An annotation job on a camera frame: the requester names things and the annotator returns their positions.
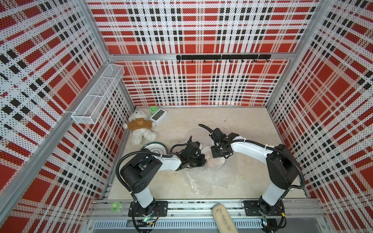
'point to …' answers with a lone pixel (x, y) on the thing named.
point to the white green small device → (159, 116)
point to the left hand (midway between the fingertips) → (209, 161)
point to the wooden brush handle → (223, 219)
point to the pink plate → (211, 162)
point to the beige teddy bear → (141, 126)
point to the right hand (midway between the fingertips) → (218, 153)
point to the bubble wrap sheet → (202, 180)
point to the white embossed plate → (156, 147)
